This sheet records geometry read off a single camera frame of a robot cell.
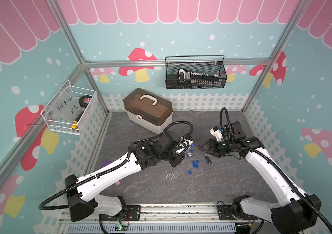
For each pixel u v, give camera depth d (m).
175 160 0.60
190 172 0.88
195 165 0.90
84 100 0.79
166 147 0.51
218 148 0.66
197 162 0.92
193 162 0.92
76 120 0.64
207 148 0.66
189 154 0.95
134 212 0.74
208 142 0.68
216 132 0.71
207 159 0.92
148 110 0.92
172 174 0.87
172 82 0.87
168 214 0.75
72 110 0.70
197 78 0.88
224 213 0.74
